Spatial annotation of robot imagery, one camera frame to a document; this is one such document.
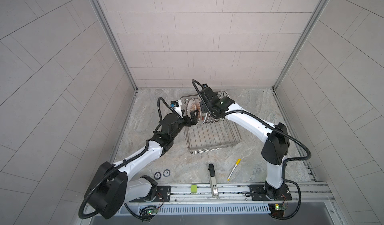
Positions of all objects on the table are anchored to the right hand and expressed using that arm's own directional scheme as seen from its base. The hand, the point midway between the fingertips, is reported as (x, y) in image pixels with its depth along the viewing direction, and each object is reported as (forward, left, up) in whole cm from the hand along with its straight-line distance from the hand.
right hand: (204, 103), depth 85 cm
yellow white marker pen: (-28, -17, -18) cm, 37 cm away
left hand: (-7, +5, +4) cm, 9 cm away
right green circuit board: (-49, -31, -20) cm, 62 cm away
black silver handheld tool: (-41, -2, -15) cm, 44 cm away
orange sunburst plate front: (+4, +8, -8) cm, 12 cm away
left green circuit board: (-47, +26, -15) cm, 56 cm away
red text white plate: (-21, 0, +15) cm, 26 cm away
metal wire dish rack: (-10, +1, -16) cm, 19 cm away
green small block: (-39, +9, -19) cm, 44 cm away
